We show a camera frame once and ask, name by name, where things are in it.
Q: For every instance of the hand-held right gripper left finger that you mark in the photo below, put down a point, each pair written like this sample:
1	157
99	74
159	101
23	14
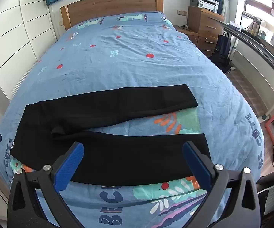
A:
69	168

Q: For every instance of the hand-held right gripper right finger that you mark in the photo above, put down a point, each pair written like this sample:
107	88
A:
196	163

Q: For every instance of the black pants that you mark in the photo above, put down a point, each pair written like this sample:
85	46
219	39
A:
127	152

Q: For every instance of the black backpack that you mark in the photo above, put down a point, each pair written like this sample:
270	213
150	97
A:
220	61

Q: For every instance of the blue printed bedsheet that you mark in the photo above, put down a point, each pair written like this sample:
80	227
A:
139	71

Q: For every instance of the white wardrobe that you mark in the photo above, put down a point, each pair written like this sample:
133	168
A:
13	28

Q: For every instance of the navy tote bag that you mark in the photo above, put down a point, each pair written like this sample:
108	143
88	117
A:
223	45

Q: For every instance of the wooden nightstand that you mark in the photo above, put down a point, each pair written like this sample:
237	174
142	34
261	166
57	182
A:
191	34

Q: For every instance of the glass-top desk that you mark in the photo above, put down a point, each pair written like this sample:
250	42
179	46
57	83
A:
258	42

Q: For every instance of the wooden chest of drawers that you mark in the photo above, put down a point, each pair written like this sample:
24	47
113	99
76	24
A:
205	21

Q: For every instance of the row of standing books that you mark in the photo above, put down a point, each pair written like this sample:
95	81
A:
253	26

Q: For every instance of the white printer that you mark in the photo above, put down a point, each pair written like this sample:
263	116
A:
208	4

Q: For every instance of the wooden headboard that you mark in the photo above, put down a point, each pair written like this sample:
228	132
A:
113	4

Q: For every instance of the wall socket panel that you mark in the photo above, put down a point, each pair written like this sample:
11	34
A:
181	12

